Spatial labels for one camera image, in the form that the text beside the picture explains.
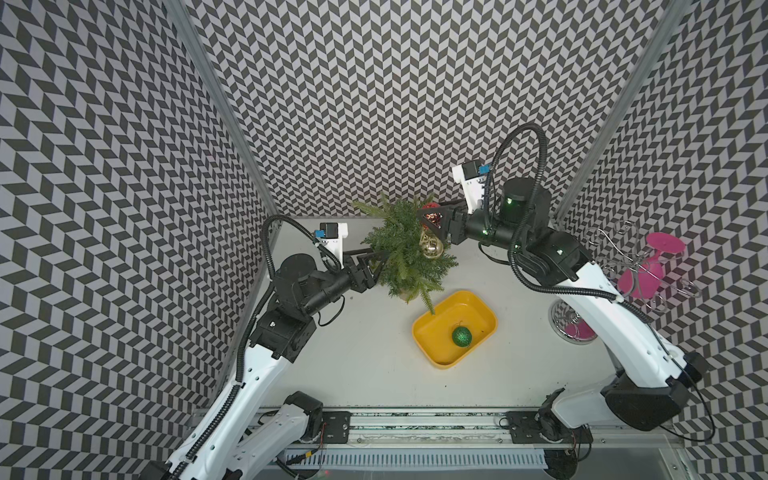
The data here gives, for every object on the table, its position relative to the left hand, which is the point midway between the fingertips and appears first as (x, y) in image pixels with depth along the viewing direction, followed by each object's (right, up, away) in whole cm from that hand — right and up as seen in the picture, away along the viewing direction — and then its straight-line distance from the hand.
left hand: (381, 256), depth 63 cm
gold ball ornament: (+11, +2, +6) cm, 13 cm away
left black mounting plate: (-12, -43, +10) cm, 46 cm away
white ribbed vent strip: (+17, -48, +6) cm, 51 cm away
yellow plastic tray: (+14, -24, +25) cm, 37 cm away
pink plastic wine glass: (+58, -5, +3) cm, 59 cm away
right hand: (+9, +8, -4) cm, 13 cm away
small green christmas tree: (+6, -3, +7) cm, 10 cm away
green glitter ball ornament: (+22, -24, +21) cm, 39 cm away
